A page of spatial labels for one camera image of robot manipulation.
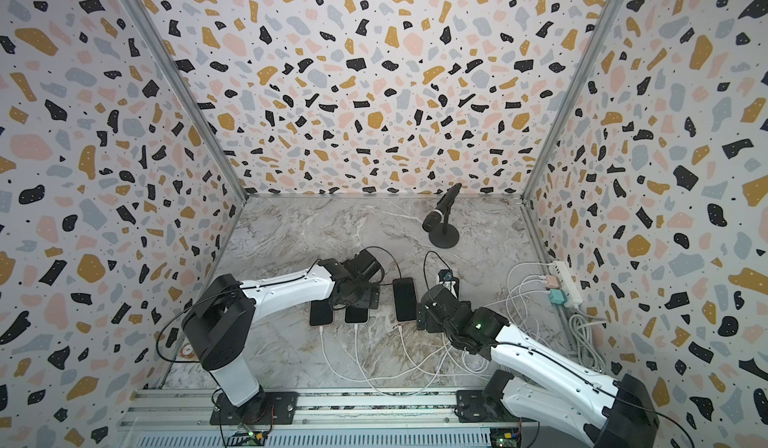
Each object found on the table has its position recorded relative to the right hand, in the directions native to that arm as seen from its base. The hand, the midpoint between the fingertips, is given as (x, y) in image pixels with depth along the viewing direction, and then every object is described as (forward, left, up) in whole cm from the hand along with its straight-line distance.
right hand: (433, 311), depth 80 cm
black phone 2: (+3, +23, -11) cm, 26 cm away
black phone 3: (+8, +8, -10) cm, 15 cm away
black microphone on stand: (+34, -5, -10) cm, 36 cm away
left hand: (+6, +19, -6) cm, 21 cm away
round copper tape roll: (-10, +65, -5) cm, 66 cm away
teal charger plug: (+10, -40, -10) cm, 42 cm away
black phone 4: (+1, -4, +13) cm, 14 cm away
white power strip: (+14, -44, -10) cm, 47 cm away
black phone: (+3, +33, -9) cm, 34 cm away
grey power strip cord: (-6, -43, -11) cm, 45 cm away
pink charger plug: (+16, -40, -11) cm, 44 cm away
